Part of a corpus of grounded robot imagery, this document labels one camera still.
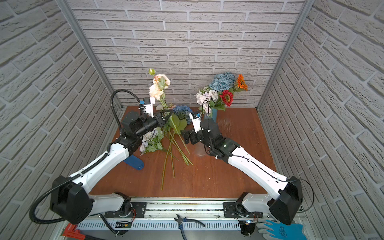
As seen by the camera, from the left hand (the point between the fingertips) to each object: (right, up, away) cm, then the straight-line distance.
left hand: (173, 109), depth 69 cm
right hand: (+8, -8, +3) cm, 12 cm away
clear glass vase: (+13, -25, +28) cm, 40 cm away
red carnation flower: (+28, +8, +12) cm, 32 cm away
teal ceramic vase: (+22, 0, +26) cm, 34 cm away
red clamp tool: (-46, -56, -2) cm, 73 cm away
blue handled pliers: (+3, -53, +1) cm, 53 cm away
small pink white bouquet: (-17, -18, +21) cm, 32 cm away
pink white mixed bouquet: (+17, +7, +14) cm, 23 cm away
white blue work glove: (+49, -57, -1) cm, 75 cm away
